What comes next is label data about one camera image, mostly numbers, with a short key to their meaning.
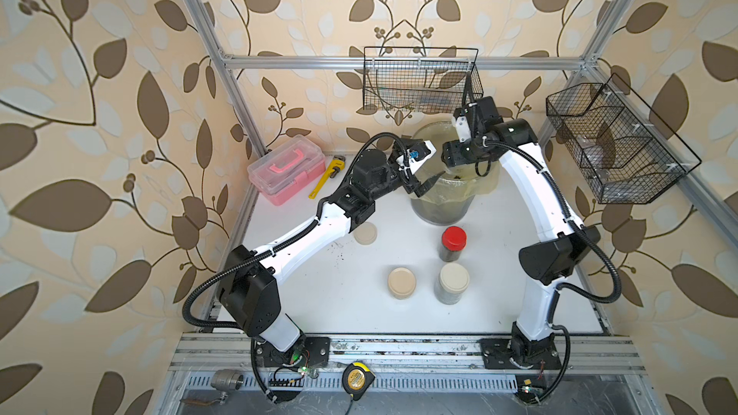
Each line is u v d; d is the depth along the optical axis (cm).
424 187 65
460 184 77
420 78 96
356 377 68
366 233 97
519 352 66
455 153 72
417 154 57
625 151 74
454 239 83
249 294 42
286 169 102
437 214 96
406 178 63
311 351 74
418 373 72
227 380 67
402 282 81
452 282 74
